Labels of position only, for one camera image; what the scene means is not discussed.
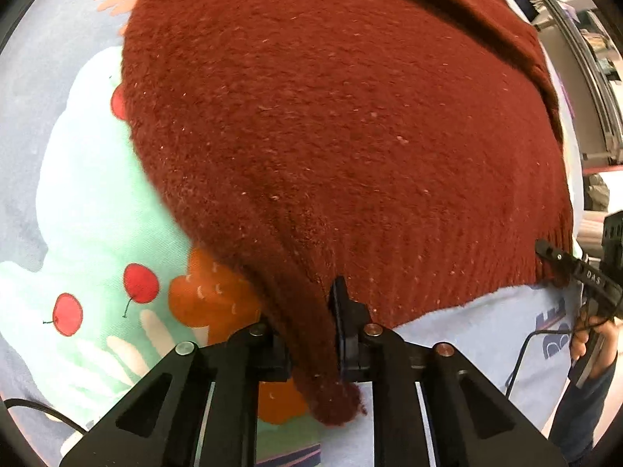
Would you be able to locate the dark red knit sweater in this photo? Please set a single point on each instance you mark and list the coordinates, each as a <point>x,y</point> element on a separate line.
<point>316,131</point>

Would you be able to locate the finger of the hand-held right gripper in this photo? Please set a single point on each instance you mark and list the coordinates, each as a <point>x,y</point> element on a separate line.
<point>555,255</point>

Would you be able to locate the person's right hand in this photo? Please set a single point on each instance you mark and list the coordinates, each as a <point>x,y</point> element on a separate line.
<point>596,345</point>

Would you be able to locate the blue printed bed blanket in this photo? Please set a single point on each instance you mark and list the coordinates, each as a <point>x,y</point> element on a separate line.
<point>82,204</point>

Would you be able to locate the person's right forearm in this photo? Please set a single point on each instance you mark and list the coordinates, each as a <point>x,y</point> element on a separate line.
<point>581,418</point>

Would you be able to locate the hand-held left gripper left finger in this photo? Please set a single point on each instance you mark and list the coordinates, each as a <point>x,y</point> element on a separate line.
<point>272,350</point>

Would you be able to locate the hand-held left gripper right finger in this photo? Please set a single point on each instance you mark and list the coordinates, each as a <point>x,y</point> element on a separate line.
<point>340,311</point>

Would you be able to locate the grey-edged desk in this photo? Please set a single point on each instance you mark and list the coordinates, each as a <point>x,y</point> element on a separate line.
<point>584,58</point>

